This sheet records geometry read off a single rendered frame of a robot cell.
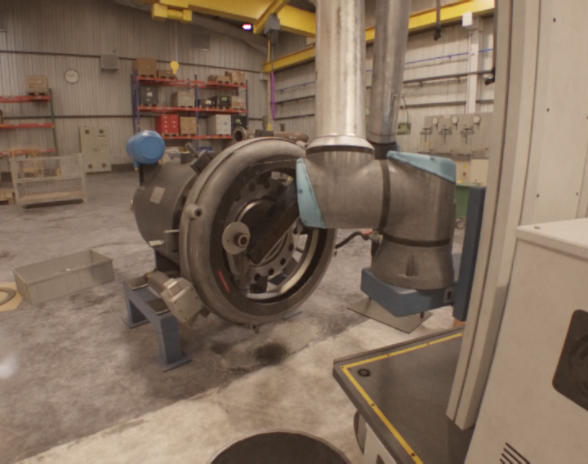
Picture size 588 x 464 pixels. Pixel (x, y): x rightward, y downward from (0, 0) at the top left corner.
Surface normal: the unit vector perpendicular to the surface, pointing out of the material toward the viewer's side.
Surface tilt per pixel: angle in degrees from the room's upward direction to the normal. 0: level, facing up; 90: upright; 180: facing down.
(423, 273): 70
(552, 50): 90
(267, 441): 87
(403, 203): 93
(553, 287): 90
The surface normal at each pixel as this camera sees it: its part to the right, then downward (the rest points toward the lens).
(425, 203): -0.08, 0.25
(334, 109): -0.35, 0.07
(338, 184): -0.14, 0.04
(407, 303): 0.33, 0.23
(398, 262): -0.63, -0.15
